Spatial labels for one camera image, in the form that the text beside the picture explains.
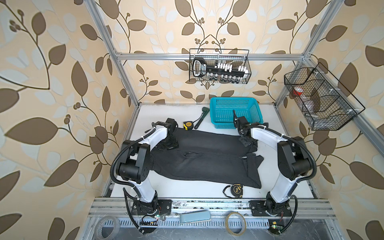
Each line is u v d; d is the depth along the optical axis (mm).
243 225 670
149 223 735
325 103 733
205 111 1146
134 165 475
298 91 806
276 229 707
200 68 851
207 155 915
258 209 731
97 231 663
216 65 825
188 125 1044
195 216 721
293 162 486
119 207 753
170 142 796
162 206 741
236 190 770
